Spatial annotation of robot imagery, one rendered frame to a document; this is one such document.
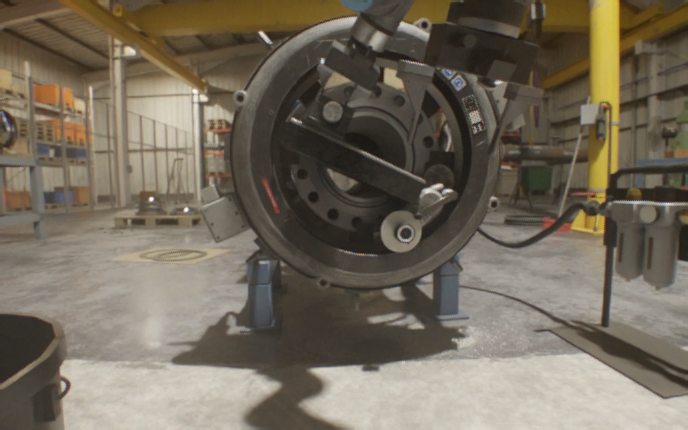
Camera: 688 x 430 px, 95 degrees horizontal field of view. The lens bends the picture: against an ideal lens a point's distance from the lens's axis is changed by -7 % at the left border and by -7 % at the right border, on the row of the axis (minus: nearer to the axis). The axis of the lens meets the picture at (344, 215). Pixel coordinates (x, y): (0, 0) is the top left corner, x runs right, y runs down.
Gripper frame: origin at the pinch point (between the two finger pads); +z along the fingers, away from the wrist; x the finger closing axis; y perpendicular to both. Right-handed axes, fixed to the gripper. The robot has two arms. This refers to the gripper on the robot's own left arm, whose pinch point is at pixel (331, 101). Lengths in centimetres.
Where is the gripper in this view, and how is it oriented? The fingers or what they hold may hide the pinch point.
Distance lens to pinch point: 93.5
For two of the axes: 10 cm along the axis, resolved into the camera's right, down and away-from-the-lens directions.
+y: 0.4, -6.9, 7.2
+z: -4.9, 6.1, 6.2
